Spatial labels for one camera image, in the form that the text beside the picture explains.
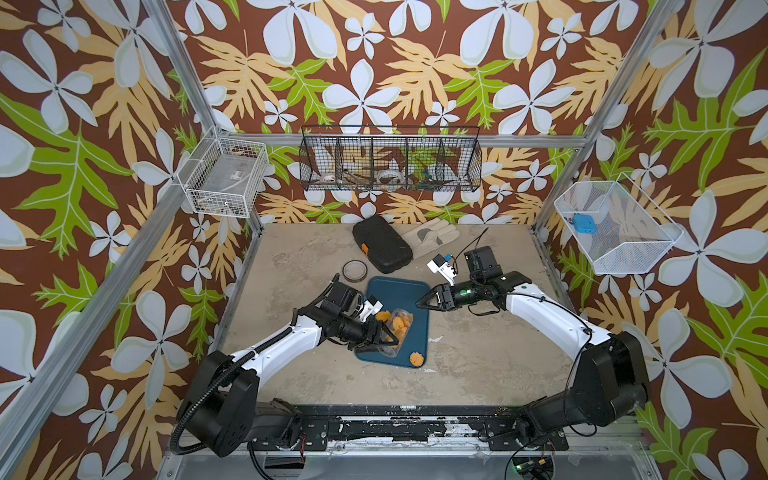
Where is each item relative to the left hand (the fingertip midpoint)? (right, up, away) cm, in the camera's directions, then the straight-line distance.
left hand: (392, 342), depth 77 cm
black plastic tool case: (-3, +27, +30) cm, 41 cm away
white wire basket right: (+64, +30, +4) cm, 70 cm away
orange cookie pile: (+2, +3, +5) cm, 6 cm away
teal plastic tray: (+2, +9, +27) cm, 29 cm away
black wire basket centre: (0, +55, +21) cm, 59 cm away
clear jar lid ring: (-13, +17, +30) cm, 37 cm away
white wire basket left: (-50, +46, +9) cm, 68 cm away
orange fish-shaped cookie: (-2, +4, +16) cm, 16 cm away
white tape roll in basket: (0, +49, +21) cm, 54 cm away
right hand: (+8, +10, 0) cm, 13 cm away
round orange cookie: (+7, -7, +8) cm, 13 cm away
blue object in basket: (+57, +32, +9) cm, 66 cm away
